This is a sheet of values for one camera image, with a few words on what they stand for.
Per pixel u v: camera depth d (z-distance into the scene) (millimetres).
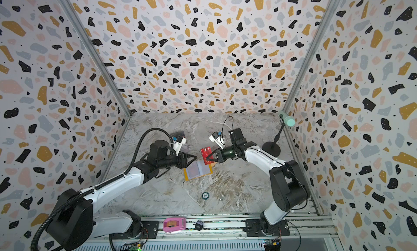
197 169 931
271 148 1001
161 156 651
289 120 729
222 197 803
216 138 778
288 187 459
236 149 700
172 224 724
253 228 740
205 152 816
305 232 752
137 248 702
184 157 728
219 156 746
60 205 417
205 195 836
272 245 716
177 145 746
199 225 725
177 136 733
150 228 732
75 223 394
